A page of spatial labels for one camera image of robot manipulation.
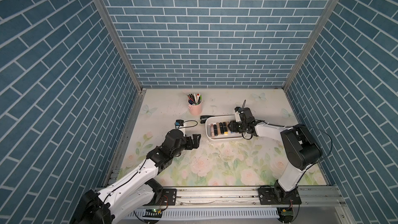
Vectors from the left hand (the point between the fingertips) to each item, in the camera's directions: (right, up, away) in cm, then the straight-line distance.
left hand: (198, 136), depth 80 cm
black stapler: (+3, +7, +22) cm, 23 cm away
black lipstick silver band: (+10, 0, +16) cm, 19 cm away
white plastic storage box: (+11, +7, +20) cm, 24 cm away
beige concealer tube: (+12, +1, +16) cm, 20 cm away
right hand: (+20, +3, +17) cm, 27 cm away
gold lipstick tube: (+17, +4, +16) cm, 24 cm away
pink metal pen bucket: (-3, +13, +22) cm, 26 cm away
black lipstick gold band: (+14, +2, +16) cm, 22 cm away
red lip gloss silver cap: (+23, -2, +16) cm, 28 cm away
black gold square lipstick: (+16, +1, +16) cm, 23 cm away
